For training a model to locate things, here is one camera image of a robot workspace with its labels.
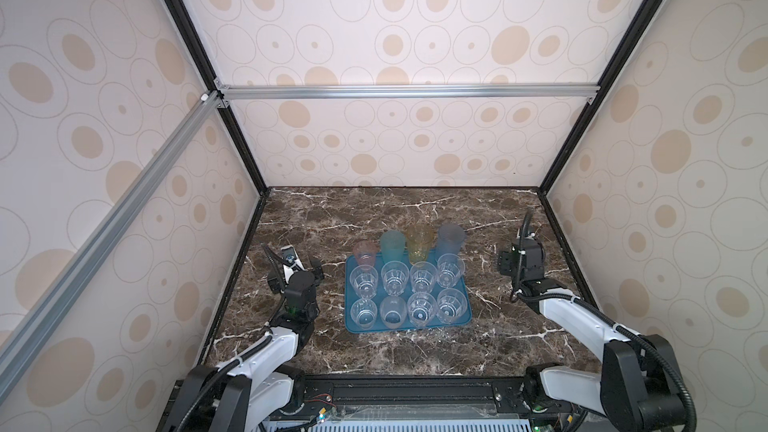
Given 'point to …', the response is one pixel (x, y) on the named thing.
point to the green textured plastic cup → (393, 243)
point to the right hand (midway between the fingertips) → (520, 252)
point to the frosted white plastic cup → (393, 311)
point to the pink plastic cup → (365, 252)
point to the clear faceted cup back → (423, 276)
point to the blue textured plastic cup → (450, 239)
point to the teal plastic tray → (404, 291)
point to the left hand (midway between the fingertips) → (302, 254)
